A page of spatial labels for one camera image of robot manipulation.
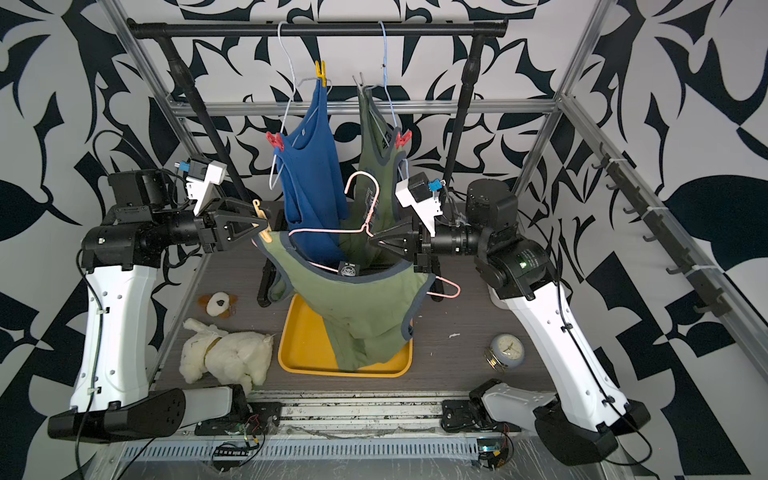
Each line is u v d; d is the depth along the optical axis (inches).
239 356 29.0
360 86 28.1
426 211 17.1
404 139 22.3
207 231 18.5
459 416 29.3
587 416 14.2
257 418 28.6
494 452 27.9
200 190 18.7
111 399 14.3
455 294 22.1
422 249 17.3
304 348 33.6
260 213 21.0
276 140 21.2
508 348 32.0
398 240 19.5
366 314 31.8
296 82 34.9
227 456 28.7
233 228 19.0
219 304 35.9
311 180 27.7
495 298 17.2
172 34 20.8
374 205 17.9
